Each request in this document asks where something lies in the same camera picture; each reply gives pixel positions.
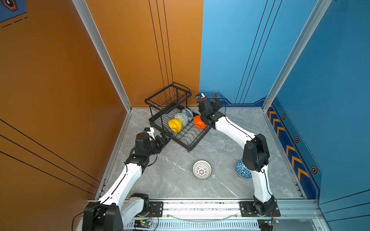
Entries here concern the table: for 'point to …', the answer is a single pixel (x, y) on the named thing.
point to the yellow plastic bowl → (175, 124)
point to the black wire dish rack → (170, 115)
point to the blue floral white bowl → (188, 113)
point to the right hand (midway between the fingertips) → (211, 103)
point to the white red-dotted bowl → (202, 170)
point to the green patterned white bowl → (182, 117)
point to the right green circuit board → (270, 222)
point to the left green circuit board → (142, 224)
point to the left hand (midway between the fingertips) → (170, 136)
